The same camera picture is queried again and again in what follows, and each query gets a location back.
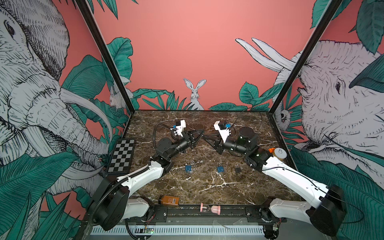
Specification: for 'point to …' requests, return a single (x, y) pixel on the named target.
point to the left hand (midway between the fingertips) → (205, 130)
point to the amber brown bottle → (168, 200)
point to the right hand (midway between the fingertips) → (204, 137)
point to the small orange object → (271, 149)
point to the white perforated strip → (215, 230)
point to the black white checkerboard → (121, 160)
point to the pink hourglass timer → (215, 209)
